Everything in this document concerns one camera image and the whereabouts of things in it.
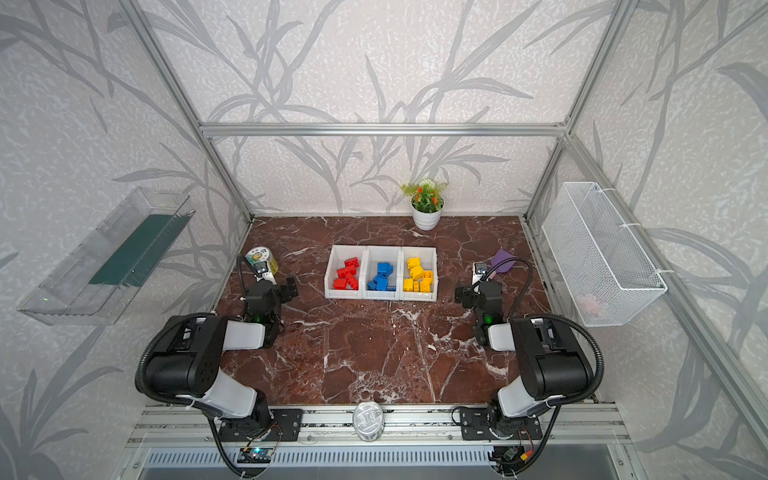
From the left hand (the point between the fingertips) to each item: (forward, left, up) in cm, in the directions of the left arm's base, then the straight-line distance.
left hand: (278, 267), depth 94 cm
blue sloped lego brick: (0, -32, -6) cm, 33 cm away
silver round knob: (-42, -32, -2) cm, 52 cm away
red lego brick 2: (-1, -23, -7) cm, 24 cm away
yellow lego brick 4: (-2, -47, -8) cm, 48 cm away
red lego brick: (+7, -21, -8) cm, 24 cm away
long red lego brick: (-1, -18, -8) cm, 20 cm away
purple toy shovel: (+11, -75, -8) cm, 76 cm away
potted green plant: (+25, -48, +5) cm, 54 cm away
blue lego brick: (+4, -34, -5) cm, 34 cm away
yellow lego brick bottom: (+1, -48, -6) cm, 48 cm away
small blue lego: (-3, -36, -8) cm, 37 cm away
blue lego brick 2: (-3, -30, -6) cm, 30 cm away
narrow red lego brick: (+3, -21, -7) cm, 22 cm away
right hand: (0, -64, -2) cm, 64 cm away
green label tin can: (+6, +8, -2) cm, 10 cm away
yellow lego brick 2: (+3, -44, -7) cm, 45 cm away
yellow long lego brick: (-3, -44, -6) cm, 45 cm away
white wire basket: (-18, -81, +28) cm, 88 cm away
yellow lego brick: (+6, -43, -5) cm, 44 cm away
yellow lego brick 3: (-3, -41, -5) cm, 42 cm away
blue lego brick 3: (-2, -33, -7) cm, 34 cm away
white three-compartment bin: (+7, -28, -3) cm, 29 cm away
